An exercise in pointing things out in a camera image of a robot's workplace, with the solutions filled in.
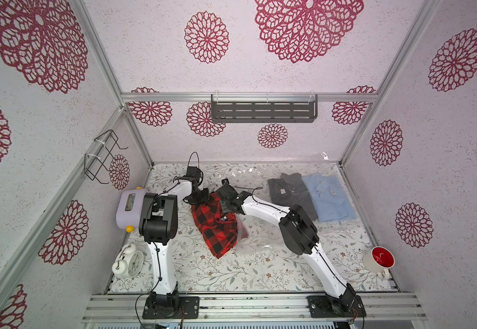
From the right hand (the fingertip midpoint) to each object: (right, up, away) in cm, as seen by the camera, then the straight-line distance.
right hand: (226, 199), depth 100 cm
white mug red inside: (+63, -24, -17) cm, 69 cm away
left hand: (-10, -1, +3) cm, 11 cm away
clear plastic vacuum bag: (+16, -15, -8) cm, 23 cm away
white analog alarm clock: (-34, -21, -26) cm, 48 cm away
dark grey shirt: (+33, +4, +5) cm, 33 cm away
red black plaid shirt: (-2, -12, -10) cm, 16 cm away
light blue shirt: (+51, -1, +1) cm, 51 cm away
